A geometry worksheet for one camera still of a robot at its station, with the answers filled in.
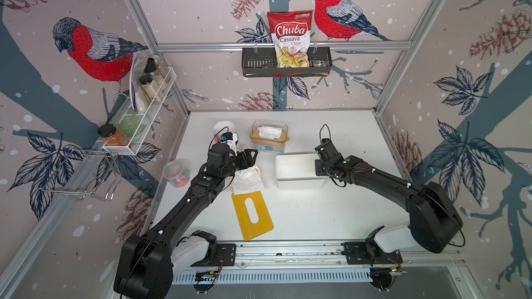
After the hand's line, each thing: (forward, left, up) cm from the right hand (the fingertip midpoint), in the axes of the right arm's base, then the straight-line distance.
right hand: (319, 163), depth 90 cm
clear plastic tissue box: (+15, +23, +3) cm, 28 cm away
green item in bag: (-3, +70, +28) cm, 75 cm away
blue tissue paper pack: (+11, +22, -4) cm, 25 cm away
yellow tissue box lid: (-27, +29, -8) cm, 40 cm away
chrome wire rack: (-22, +72, +29) cm, 81 cm away
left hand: (-1, +28, +12) cm, 30 cm away
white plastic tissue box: (0, +9, -7) cm, 11 cm away
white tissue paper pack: (-9, +31, 0) cm, 32 cm away
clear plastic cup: (-8, +62, +1) cm, 62 cm away
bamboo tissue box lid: (+14, +29, -3) cm, 32 cm away
